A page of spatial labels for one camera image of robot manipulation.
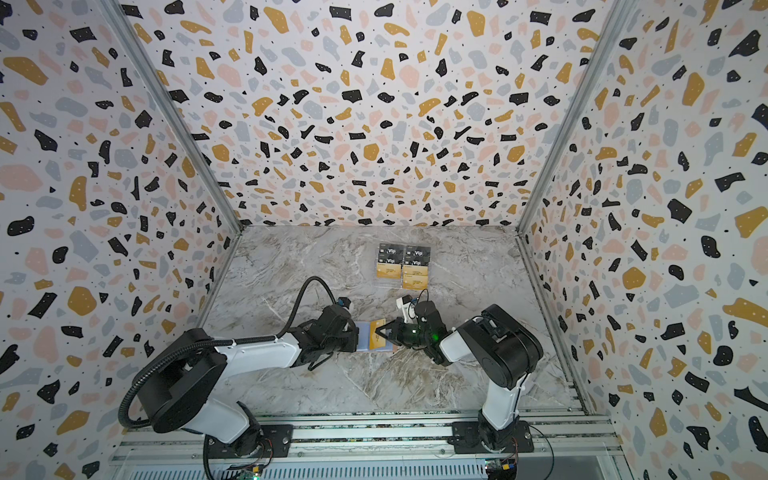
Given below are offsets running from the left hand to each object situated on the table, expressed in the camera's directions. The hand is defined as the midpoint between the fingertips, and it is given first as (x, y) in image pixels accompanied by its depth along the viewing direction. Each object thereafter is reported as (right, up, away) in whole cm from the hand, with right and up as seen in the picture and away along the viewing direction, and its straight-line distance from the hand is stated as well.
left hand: (365, 331), depth 89 cm
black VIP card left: (+7, +23, +15) cm, 28 cm away
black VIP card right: (+16, +23, +15) cm, 31 cm away
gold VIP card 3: (+15, +15, +15) cm, 26 cm away
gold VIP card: (+3, -2, -1) cm, 4 cm away
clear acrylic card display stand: (+9, +13, +15) cm, 22 cm away
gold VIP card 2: (+6, +17, +15) cm, 23 cm away
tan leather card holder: (0, -3, +2) cm, 3 cm away
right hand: (+3, +2, -2) cm, 4 cm away
